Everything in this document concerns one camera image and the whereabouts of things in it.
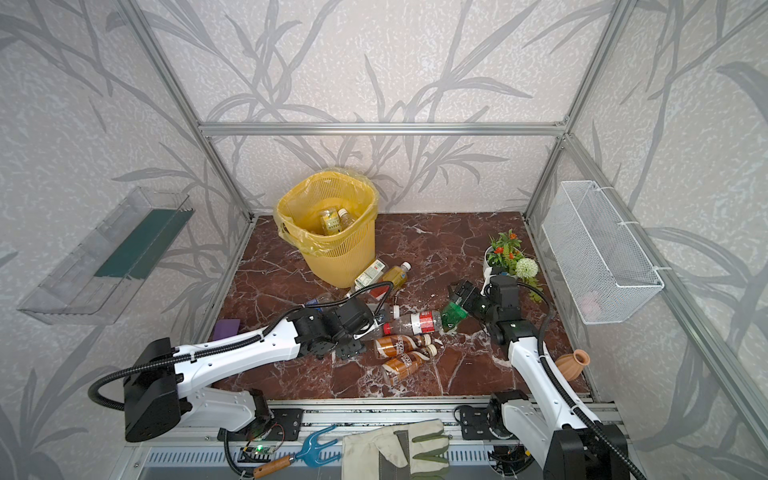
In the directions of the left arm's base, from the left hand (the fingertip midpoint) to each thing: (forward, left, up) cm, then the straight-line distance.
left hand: (358, 320), depth 81 cm
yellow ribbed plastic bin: (+14, +5, +9) cm, 17 cm away
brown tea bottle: (-10, -12, -5) cm, 17 cm away
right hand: (+10, -28, +4) cm, 30 cm away
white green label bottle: (+17, -1, -6) cm, 18 cm away
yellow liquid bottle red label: (+18, -10, -5) cm, 21 cm away
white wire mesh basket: (+1, -54, +25) cm, 60 cm away
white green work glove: (-29, -16, -9) cm, 34 cm away
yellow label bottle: (+33, +12, +4) cm, 35 cm away
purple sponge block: (+1, +41, -10) cm, 43 cm away
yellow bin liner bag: (+30, +20, +13) cm, 38 cm away
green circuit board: (-29, +22, -10) cm, 38 cm away
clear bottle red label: (+1, -16, -4) cm, 16 cm away
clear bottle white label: (+35, +8, +3) cm, 36 cm away
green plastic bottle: (+4, -27, -6) cm, 28 cm away
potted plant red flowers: (+18, -42, +7) cm, 46 cm away
